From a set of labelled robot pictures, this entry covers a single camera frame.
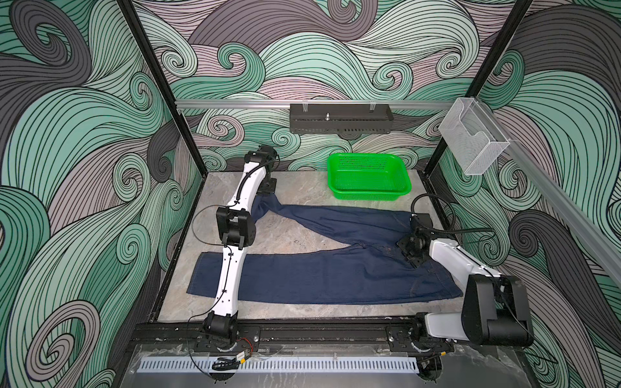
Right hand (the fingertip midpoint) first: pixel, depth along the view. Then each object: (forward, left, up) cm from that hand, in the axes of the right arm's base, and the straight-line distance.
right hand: (402, 249), depth 90 cm
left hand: (+23, +55, +8) cm, 60 cm away
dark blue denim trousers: (-6, +13, -2) cm, 14 cm away
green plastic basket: (+40, +9, -2) cm, 41 cm away
